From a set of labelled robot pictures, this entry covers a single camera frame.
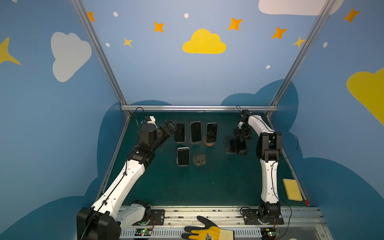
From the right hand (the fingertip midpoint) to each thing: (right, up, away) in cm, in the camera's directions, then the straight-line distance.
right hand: (240, 137), depth 106 cm
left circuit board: (-58, -44, -35) cm, 81 cm away
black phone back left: (-44, 0, 0) cm, 44 cm away
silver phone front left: (-40, -10, -22) cm, 46 cm away
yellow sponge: (+22, -28, -24) cm, 43 cm away
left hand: (-44, +8, -31) cm, 54 cm away
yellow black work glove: (-26, -42, -37) cm, 62 cm away
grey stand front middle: (-30, -13, -14) cm, 36 cm away
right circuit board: (+3, -45, -34) cm, 57 cm away
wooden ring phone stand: (-23, -5, -1) cm, 23 cm away
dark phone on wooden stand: (-22, +3, -7) cm, 23 cm away
